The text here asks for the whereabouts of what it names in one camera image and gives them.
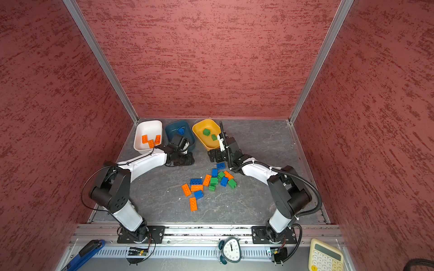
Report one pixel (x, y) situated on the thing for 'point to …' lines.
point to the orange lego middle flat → (195, 188)
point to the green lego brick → (206, 132)
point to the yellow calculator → (324, 257)
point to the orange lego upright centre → (207, 180)
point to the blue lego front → (198, 195)
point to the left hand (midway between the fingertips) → (191, 164)
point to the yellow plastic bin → (215, 128)
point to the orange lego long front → (193, 204)
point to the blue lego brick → (181, 131)
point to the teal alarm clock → (231, 250)
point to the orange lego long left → (186, 190)
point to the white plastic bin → (152, 128)
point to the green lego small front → (212, 188)
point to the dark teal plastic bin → (174, 130)
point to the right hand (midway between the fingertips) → (214, 153)
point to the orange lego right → (227, 174)
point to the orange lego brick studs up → (151, 143)
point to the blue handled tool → (85, 254)
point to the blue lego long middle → (196, 181)
